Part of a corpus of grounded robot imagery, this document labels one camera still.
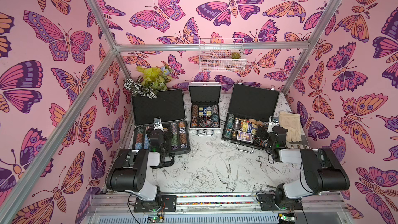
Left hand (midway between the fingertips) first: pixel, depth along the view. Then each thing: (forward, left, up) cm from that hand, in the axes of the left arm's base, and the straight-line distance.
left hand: (162, 124), depth 94 cm
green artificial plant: (+25, +4, +15) cm, 29 cm away
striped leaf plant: (+16, +14, +15) cm, 26 cm away
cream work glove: (+6, -84, -7) cm, 84 cm away
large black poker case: (+12, -4, +3) cm, 13 cm away
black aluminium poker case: (+14, -56, 0) cm, 57 cm away
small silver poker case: (+19, -26, -5) cm, 33 cm away
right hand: (0, -65, -1) cm, 65 cm away
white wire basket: (+34, -37, +26) cm, 56 cm away
